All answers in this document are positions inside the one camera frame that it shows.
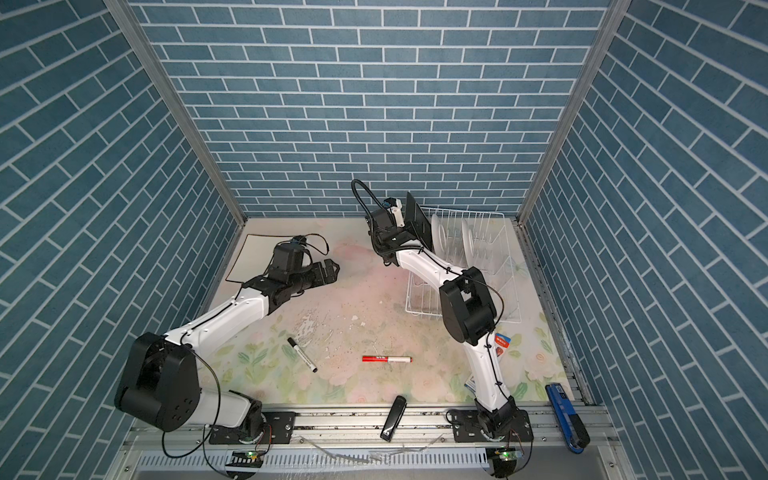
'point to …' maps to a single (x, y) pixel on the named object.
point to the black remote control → (393, 418)
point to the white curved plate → (470, 234)
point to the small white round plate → (447, 235)
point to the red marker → (386, 359)
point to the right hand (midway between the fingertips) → (413, 222)
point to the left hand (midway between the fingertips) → (329, 269)
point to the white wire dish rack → (422, 296)
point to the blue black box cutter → (573, 425)
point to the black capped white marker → (302, 355)
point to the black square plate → (418, 221)
